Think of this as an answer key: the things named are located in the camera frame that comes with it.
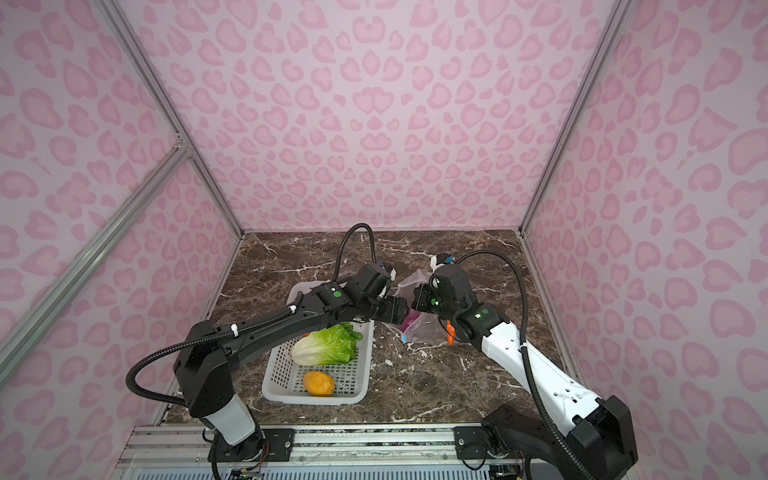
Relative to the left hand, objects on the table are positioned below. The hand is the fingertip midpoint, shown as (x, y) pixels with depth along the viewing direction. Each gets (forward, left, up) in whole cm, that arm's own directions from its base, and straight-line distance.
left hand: (402, 305), depth 80 cm
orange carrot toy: (-1, -14, -12) cm, 19 cm away
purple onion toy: (-2, -3, -2) cm, 4 cm away
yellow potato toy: (-16, +22, -11) cm, 30 cm away
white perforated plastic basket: (-14, +32, -12) cm, 37 cm away
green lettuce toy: (-8, +18, -7) cm, 21 cm away
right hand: (+2, -3, +5) cm, 6 cm away
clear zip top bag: (-7, -4, +1) cm, 8 cm away
